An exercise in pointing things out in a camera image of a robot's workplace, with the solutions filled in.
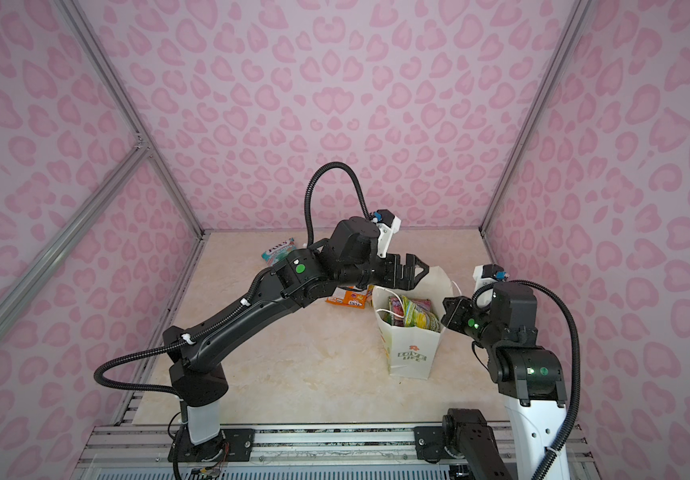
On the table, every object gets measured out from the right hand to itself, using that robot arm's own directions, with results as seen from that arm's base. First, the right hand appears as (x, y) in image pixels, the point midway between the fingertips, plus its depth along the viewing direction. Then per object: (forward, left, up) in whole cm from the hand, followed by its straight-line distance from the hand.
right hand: (443, 298), depth 65 cm
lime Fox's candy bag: (+2, +5, -12) cm, 13 cm away
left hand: (+3, +6, +8) cm, 11 cm away
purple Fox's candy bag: (+7, +8, -15) cm, 19 cm away
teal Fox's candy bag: (+35, +49, -27) cm, 66 cm away
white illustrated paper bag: (-5, +6, -17) cm, 19 cm away
